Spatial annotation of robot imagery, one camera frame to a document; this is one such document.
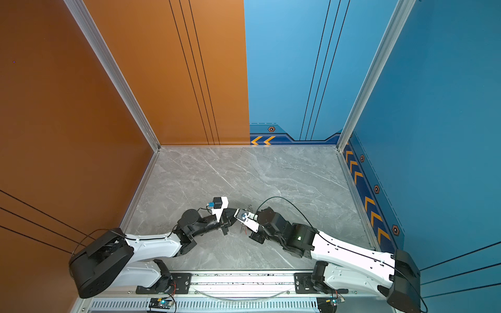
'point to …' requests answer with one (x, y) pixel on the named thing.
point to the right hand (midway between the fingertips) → (245, 219)
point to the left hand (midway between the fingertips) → (244, 211)
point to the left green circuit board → (160, 303)
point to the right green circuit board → (327, 304)
